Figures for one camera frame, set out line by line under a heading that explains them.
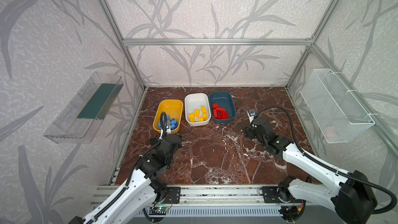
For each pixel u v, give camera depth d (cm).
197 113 102
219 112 102
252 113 71
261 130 62
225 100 112
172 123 96
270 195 73
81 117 64
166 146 56
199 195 75
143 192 60
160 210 71
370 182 39
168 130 66
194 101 109
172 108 109
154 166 52
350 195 39
